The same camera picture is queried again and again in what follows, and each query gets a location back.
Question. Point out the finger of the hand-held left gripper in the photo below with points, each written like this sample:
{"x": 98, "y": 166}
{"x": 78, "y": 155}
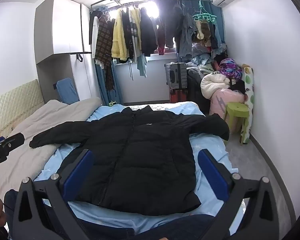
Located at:
{"x": 13, "y": 140}

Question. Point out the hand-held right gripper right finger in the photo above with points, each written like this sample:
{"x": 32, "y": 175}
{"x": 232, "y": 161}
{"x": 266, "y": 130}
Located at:
{"x": 213, "y": 175}

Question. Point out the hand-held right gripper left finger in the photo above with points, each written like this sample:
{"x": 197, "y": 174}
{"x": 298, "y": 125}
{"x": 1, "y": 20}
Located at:
{"x": 77, "y": 173}

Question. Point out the black puffer jacket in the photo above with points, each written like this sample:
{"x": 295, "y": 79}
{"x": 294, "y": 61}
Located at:
{"x": 145, "y": 160}

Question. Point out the pile of clothes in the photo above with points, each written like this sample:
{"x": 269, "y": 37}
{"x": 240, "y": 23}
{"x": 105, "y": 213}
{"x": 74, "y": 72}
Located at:
{"x": 200, "y": 60}

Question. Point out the row of hanging clothes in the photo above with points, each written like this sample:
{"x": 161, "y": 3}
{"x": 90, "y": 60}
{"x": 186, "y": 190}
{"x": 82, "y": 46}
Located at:
{"x": 120, "y": 37}

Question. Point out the light blue star bed sheet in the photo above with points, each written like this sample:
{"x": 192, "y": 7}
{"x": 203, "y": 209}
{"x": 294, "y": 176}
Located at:
{"x": 206, "y": 142}

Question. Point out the cream quilted headboard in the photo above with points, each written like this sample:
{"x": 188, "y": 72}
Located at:
{"x": 12, "y": 100}

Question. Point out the green plastic stool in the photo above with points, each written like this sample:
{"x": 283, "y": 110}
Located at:
{"x": 236, "y": 108}

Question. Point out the pink bedding bag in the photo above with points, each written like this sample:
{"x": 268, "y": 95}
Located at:
{"x": 220, "y": 102}

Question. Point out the person's blue jeans legs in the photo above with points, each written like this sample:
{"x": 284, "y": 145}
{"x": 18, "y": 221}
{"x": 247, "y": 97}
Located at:
{"x": 165, "y": 230}

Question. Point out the red suitcase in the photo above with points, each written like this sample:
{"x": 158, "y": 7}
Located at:
{"x": 177, "y": 95}

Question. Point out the blue curtain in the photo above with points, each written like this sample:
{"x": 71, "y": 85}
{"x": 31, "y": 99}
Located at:
{"x": 103, "y": 90}
{"x": 218, "y": 22}

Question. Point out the dotted rolled mat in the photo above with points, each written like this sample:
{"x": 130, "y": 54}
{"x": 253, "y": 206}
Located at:
{"x": 248, "y": 90}

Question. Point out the white fluffy blanket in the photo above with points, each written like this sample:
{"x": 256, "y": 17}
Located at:
{"x": 212, "y": 82}

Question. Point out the grey suitcase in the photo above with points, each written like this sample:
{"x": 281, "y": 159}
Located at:
{"x": 176, "y": 75}

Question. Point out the purple printed cloth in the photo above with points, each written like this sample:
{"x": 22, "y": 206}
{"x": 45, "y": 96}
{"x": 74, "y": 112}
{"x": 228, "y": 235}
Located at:
{"x": 230, "y": 67}

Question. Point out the white and grey wardrobe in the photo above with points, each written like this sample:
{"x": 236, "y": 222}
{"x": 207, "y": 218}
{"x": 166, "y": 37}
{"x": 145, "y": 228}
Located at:
{"x": 60, "y": 30}

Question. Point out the green clip hanger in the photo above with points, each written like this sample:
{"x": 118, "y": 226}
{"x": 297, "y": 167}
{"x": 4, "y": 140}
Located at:
{"x": 205, "y": 17}

